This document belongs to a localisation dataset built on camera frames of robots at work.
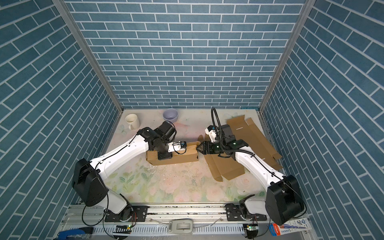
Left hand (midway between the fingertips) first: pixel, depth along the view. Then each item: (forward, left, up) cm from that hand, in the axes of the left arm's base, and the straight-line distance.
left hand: (170, 152), depth 82 cm
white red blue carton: (-35, -51, -11) cm, 63 cm away
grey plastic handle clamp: (-33, -7, -10) cm, 35 cm away
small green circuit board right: (-34, -42, -16) cm, 57 cm away
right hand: (+1, -16, +4) cm, 17 cm away
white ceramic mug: (+26, +28, -4) cm, 39 cm away
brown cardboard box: (-4, -11, +4) cm, 13 cm away
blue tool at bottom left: (-35, +38, -11) cm, 53 cm away
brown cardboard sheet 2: (+24, -53, -13) cm, 60 cm away
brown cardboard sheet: (-5, -33, -11) cm, 35 cm away
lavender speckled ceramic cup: (+36, +4, -9) cm, 37 cm away
